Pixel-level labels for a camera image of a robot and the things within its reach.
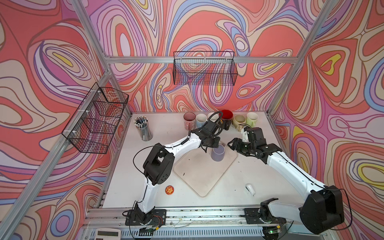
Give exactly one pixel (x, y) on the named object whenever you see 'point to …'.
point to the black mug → (226, 119)
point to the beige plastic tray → (198, 169)
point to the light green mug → (251, 118)
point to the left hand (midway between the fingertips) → (219, 142)
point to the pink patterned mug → (189, 121)
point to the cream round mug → (238, 119)
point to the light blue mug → (201, 119)
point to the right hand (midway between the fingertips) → (232, 148)
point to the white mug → (214, 118)
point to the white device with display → (108, 234)
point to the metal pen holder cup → (141, 123)
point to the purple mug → (217, 154)
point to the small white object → (250, 189)
